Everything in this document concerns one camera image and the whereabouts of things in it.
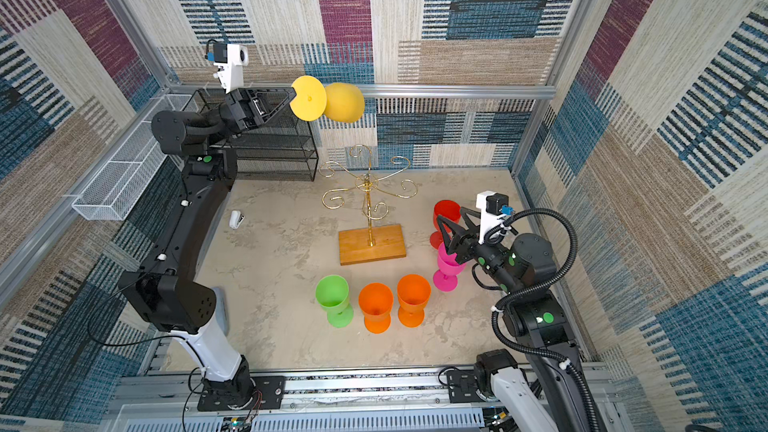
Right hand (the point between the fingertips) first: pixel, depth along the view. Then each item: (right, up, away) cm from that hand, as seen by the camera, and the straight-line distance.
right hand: (449, 219), depth 64 cm
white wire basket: (-76, +5, +7) cm, 77 cm away
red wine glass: (+4, +2, +26) cm, 26 cm away
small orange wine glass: (-16, -23, +16) cm, 32 cm away
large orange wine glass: (-6, -20, +16) cm, 27 cm away
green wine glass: (-27, -20, +16) cm, 38 cm away
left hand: (-28, +22, -12) cm, 38 cm away
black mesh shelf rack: (-52, +25, +51) cm, 77 cm away
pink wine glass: (+5, -19, +28) cm, 34 cm away
